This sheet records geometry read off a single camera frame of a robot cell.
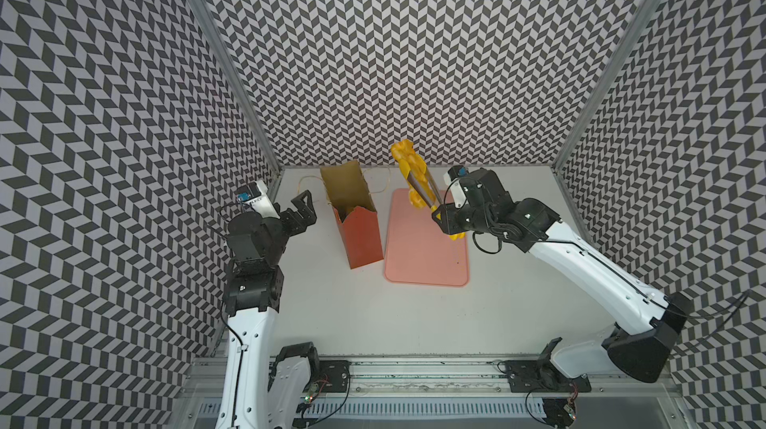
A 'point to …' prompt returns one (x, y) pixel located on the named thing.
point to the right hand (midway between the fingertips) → (442, 219)
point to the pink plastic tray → (418, 251)
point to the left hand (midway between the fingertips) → (295, 200)
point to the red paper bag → (355, 212)
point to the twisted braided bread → (411, 162)
